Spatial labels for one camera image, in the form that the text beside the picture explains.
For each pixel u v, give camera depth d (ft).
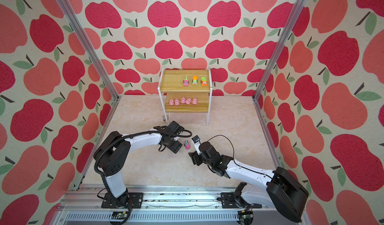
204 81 2.63
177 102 3.07
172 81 2.72
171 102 3.06
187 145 3.01
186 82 2.63
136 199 2.46
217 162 2.09
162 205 2.41
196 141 2.40
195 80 2.63
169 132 2.46
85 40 2.86
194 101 3.07
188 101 3.12
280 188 1.36
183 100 3.09
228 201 2.40
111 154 1.62
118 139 1.66
